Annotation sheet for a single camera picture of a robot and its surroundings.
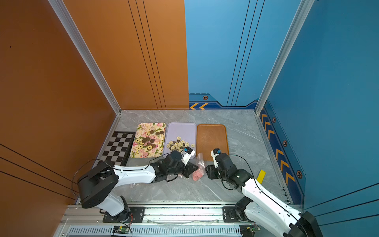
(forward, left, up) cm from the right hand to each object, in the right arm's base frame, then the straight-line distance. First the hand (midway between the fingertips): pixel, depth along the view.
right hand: (208, 169), depth 81 cm
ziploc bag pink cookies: (-2, +5, -1) cm, 5 cm away
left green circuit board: (-27, +43, -10) cm, 52 cm away
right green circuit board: (-27, -19, -10) cm, 34 cm away
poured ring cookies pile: (+21, +39, -6) cm, 45 cm away
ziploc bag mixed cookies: (-6, +38, -7) cm, 39 cm away
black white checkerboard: (+14, +58, -4) cm, 60 cm away
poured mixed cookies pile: (+19, +18, -5) cm, 27 cm away
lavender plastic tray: (+32, +14, -7) cm, 35 cm away
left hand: (+1, +5, +1) cm, 5 cm away
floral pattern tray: (+35, +46, -7) cm, 58 cm away
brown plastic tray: (+26, -3, -6) cm, 27 cm away
